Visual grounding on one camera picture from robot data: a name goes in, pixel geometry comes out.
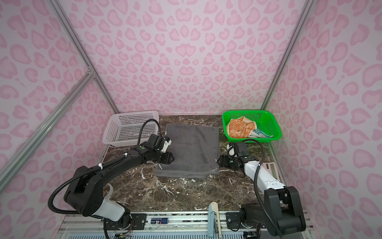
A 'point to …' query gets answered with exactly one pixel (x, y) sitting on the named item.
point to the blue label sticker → (164, 220)
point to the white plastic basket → (125, 129)
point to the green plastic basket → (264, 121)
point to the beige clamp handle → (213, 209)
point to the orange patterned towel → (240, 127)
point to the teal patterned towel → (258, 133)
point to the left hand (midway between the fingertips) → (172, 156)
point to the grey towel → (195, 149)
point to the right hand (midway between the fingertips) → (223, 160)
